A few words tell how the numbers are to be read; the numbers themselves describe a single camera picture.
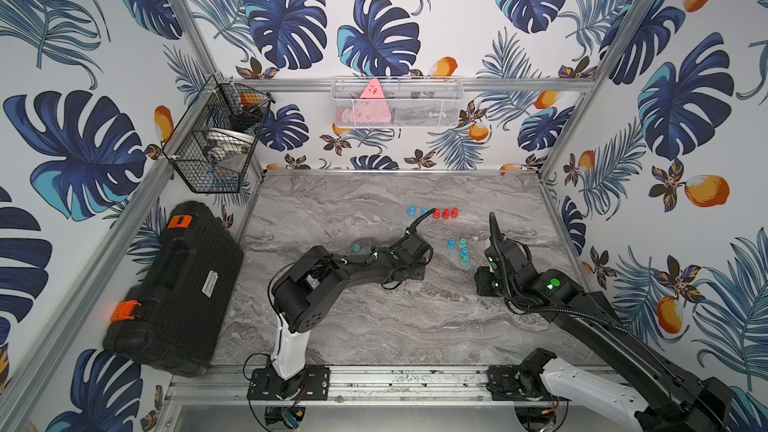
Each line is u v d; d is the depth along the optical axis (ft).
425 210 2.45
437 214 3.49
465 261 3.09
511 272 1.84
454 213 3.49
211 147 2.74
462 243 3.26
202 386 2.50
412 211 3.49
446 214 3.49
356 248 3.17
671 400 1.30
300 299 1.66
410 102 3.30
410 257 2.40
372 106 2.96
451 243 3.23
